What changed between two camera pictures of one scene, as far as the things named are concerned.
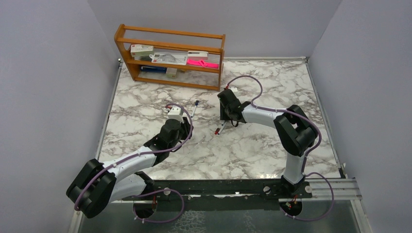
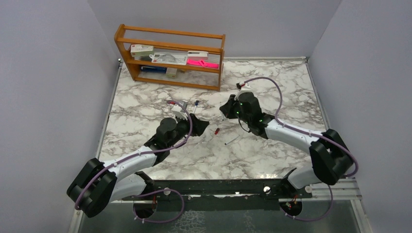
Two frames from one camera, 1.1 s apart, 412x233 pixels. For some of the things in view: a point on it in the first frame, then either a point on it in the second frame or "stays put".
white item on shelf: (197, 53) stays put
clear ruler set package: (169, 58) stays put
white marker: (222, 128) → (232, 140)
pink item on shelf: (201, 63) stays put
